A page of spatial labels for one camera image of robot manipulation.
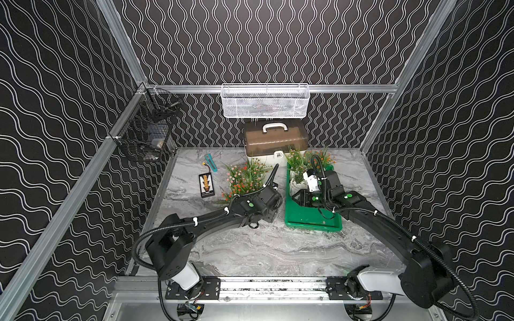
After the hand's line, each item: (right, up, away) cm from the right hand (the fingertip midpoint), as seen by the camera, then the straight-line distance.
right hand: (295, 196), depth 83 cm
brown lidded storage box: (-9, +25, +13) cm, 30 cm away
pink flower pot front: (+2, +19, +16) cm, 25 cm away
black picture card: (-42, +3, +21) cm, 47 cm away
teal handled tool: (-42, +14, +31) cm, 54 cm away
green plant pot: (+4, +6, +14) cm, 16 cm away
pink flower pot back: (-26, +7, +8) cm, 28 cm away
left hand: (-11, -4, +2) cm, 12 cm away
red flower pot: (-18, +5, +8) cm, 20 cm away
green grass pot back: (-18, +13, +15) cm, 27 cm away
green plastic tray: (+8, -12, +10) cm, 17 cm away
